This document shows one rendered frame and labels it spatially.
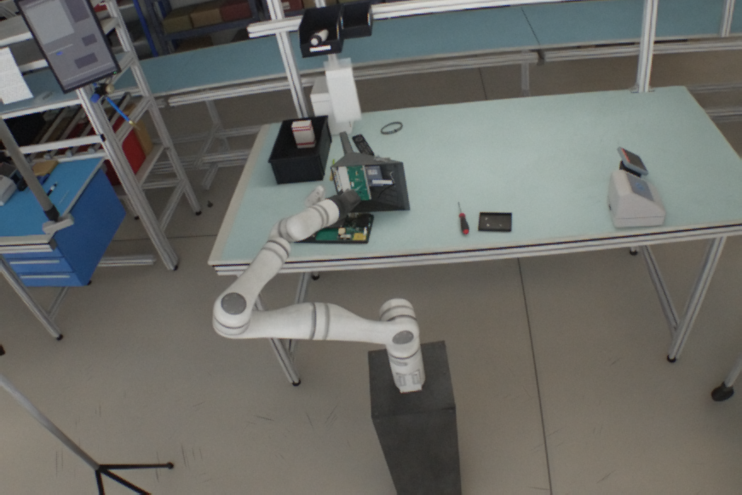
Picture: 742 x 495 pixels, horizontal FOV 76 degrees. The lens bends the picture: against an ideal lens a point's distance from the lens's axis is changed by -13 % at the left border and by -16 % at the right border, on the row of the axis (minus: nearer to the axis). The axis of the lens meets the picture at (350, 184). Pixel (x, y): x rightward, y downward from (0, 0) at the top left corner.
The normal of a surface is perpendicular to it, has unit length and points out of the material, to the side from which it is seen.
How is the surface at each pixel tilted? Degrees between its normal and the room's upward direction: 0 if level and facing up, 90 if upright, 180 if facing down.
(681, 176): 0
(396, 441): 90
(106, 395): 0
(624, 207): 90
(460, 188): 0
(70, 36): 101
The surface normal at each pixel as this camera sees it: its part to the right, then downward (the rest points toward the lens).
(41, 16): 0.36, 0.67
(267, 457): -0.18, -0.78
